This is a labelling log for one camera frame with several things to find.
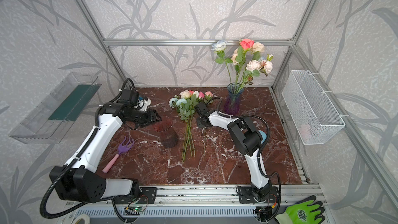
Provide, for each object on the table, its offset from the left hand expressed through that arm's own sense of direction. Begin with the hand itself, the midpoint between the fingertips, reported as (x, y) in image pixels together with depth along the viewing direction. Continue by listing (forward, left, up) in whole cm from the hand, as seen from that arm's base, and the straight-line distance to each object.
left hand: (160, 114), depth 77 cm
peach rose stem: (+30, -38, +13) cm, 50 cm away
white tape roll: (-41, +30, -21) cm, 55 cm away
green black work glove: (-39, -67, -18) cm, 80 cm away
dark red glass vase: (-2, 0, -21) cm, 21 cm away
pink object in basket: (-8, -71, 0) cm, 71 cm away
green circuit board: (-38, +7, -21) cm, 44 cm away
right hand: (+12, -21, -21) cm, 32 cm away
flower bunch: (+22, -8, -18) cm, 29 cm away
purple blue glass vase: (+18, -40, -10) cm, 45 cm away
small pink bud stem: (+30, -24, -20) cm, 43 cm away
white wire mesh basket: (-10, -67, +14) cm, 69 cm away
